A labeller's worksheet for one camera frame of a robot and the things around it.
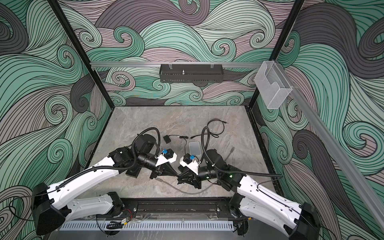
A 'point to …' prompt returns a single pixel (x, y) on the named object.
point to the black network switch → (133, 172)
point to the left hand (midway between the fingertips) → (175, 171)
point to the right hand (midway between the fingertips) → (179, 179)
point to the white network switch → (194, 148)
